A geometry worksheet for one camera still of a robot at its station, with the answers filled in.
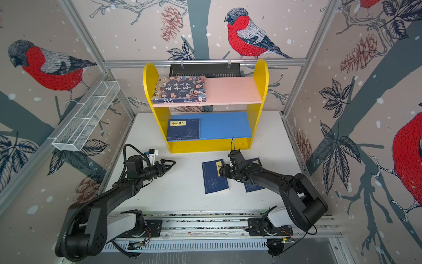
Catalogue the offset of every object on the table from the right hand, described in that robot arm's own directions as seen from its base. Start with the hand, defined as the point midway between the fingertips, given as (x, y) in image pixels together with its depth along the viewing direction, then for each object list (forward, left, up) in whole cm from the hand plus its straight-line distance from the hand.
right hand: (221, 173), depth 89 cm
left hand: (-1, +26, +9) cm, 27 cm away
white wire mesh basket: (+6, +66, +31) cm, 73 cm away
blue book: (+19, +22, +15) cm, 33 cm away
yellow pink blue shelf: (+28, -3, +14) cm, 31 cm away
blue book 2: (-4, +4, -2) cm, 7 cm away
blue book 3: (-6, -15, -3) cm, 16 cm away
